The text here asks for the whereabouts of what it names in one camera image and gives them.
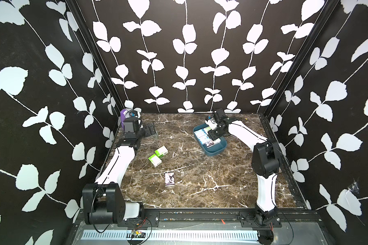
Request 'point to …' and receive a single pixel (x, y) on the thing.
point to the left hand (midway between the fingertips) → (146, 123)
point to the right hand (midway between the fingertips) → (211, 132)
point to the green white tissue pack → (206, 129)
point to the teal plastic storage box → (212, 150)
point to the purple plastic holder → (122, 117)
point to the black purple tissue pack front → (169, 178)
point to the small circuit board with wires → (137, 234)
